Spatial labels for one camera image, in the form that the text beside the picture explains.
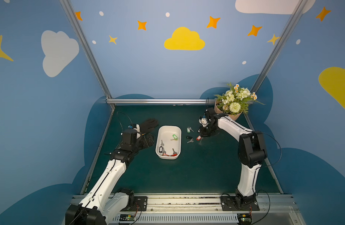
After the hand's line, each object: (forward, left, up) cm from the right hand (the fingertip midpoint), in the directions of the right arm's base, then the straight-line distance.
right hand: (203, 134), depth 97 cm
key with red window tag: (-3, +3, 0) cm, 4 cm away
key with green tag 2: (0, +20, -5) cm, 21 cm away
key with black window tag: (-11, +29, -6) cm, 31 cm away
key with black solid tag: (-1, +7, -6) cm, 10 cm away
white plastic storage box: (-5, +24, -6) cm, 25 cm away
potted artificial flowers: (+10, -16, +22) cm, 29 cm away
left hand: (-12, +35, +12) cm, 39 cm away
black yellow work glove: (+8, +41, -4) cm, 42 cm away
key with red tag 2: (-14, +26, -5) cm, 31 cm away
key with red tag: (-14, +19, -5) cm, 24 cm away
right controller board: (-47, -20, -9) cm, 52 cm away
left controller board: (-51, +42, -6) cm, 66 cm away
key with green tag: (+8, +10, -6) cm, 14 cm away
